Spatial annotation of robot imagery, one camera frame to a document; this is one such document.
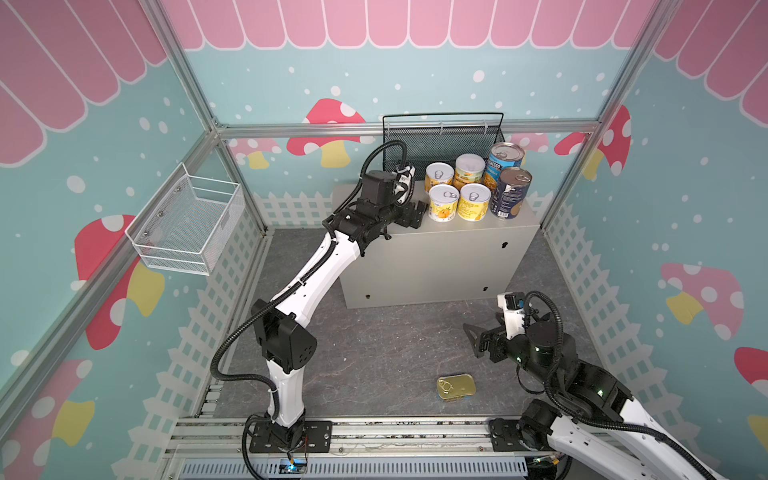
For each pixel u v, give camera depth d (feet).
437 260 2.86
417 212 2.32
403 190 2.10
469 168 2.49
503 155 2.44
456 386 2.56
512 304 1.88
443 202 2.33
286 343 1.76
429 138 3.00
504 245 2.56
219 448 2.40
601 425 1.47
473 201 2.33
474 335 2.13
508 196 2.29
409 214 2.28
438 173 2.54
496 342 1.93
